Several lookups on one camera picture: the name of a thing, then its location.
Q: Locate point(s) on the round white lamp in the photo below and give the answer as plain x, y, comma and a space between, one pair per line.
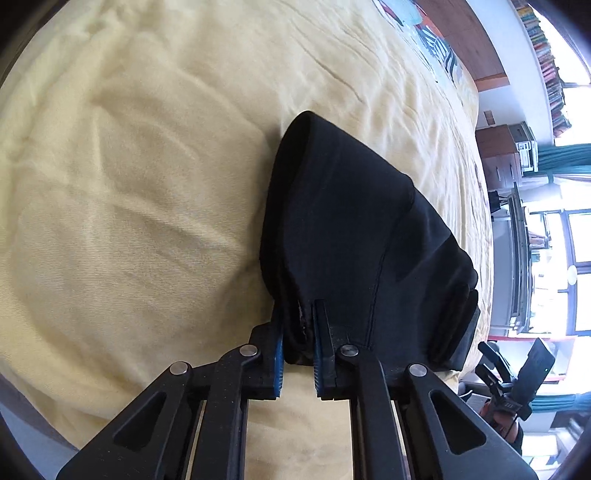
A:
572, 275

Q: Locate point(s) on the black pants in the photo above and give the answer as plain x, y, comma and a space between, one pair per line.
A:
351, 221

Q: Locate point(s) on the black bag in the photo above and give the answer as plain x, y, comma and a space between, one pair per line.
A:
495, 202

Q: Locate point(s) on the person's right hand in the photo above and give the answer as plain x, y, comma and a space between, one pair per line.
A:
491, 415

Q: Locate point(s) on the wooden headboard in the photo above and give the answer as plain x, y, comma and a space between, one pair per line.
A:
485, 50

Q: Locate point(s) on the window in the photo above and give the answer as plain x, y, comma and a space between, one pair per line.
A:
563, 258

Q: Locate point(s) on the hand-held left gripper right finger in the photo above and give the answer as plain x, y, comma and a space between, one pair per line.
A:
317, 369

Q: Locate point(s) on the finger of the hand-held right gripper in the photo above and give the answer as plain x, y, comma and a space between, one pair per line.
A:
494, 367
533, 374

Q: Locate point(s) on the white printer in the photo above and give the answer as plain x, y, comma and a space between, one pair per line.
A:
525, 147

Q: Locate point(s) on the yellow printed bedspread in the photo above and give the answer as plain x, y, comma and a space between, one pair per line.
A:
138, 184

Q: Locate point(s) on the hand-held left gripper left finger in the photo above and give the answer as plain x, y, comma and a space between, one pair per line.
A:
278, 364

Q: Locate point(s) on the wooden dresser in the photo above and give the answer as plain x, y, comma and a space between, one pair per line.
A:
496, 157

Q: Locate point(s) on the row of books on shelf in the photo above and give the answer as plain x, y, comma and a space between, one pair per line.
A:
547, 60

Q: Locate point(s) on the dark desk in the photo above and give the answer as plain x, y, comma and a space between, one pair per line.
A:
518, 258

